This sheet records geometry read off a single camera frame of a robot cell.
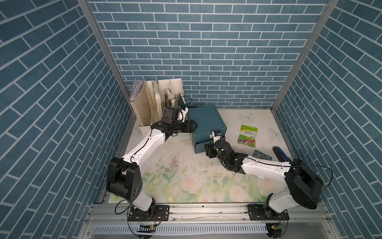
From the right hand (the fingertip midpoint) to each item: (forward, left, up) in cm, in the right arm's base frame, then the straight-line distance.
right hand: (209, 144), depth 86 cm
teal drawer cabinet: (+10, +1, +10) cm, 14 cm away
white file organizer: (+27, +43, +6) cm, 51 cm away
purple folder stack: (+30, +48, +19) cm, 60 cm away
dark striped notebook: (+41, +26, -2) cm, 49 cm away
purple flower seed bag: (+3, -33, -13) cm, 36 cm away
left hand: (+6, +9, +9) cm, 14 cm away
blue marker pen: (+2, -46, -11) cm, 48 cm away
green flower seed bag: (+17, -27, -12) cm, 34 cm away
